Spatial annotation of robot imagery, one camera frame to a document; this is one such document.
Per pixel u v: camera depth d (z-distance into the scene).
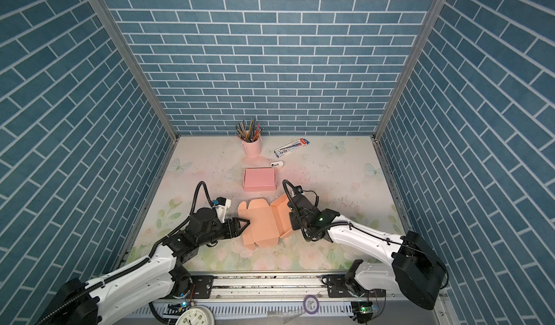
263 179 0.99
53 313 0.38
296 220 0.74
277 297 0.74
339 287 0.74
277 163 1.06
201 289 0.74
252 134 1.08
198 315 0.65
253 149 1.09
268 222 0.88
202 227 0.63
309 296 0.73
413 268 0.41
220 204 0.75
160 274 0.55
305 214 0.63
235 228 0.73
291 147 1.15
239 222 0.78
